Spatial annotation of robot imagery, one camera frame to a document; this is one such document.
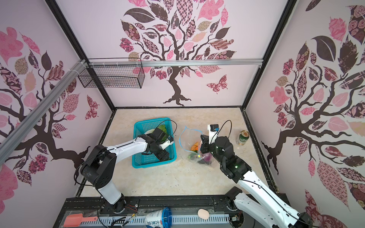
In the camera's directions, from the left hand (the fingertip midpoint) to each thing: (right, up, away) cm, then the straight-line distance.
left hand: (163, 155), depth 90 cm
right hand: (+24, +16, -18) cm, 33 cm away
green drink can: (+52, +11, 0) cm, 54 cm away
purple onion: (+27, +1, -9) cm, 29 cm away
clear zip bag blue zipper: (+17, +11, -8) cm, 22 cm away
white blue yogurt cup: (+4, -22, -27) cm, 35 cm away
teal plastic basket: (-14, -3, -1) cm, 15 cm away
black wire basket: (-34, +56, +5) cm, 65 cm away
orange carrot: (+21, +6, -2) cm, 21 cm away
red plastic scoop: (-41, -28, -21) cm, 53 cm away
